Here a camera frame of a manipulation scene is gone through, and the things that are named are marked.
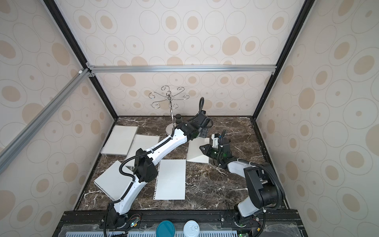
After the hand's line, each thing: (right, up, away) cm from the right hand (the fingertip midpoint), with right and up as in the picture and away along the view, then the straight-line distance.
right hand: (206, 147), depth 90 cm
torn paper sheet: (-21, -21, 0) cm, 30 cm away
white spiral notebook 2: (-7, -5, +5) cm, 10 cm away
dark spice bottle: (-18, +18, +13) cm, 29 cm away
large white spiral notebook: (-61, +3, +16) cm, 63 cm away
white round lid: (-9, -35, -24) cm, 43 cm away
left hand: (0, +12, -2) cm, 12 cm away
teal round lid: (-20, -33, -26) cm, 47 cm away
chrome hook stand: (-22, +28, -3) cm, 36 cm away
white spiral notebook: (-43, +2, +13) cm, 45 cm away
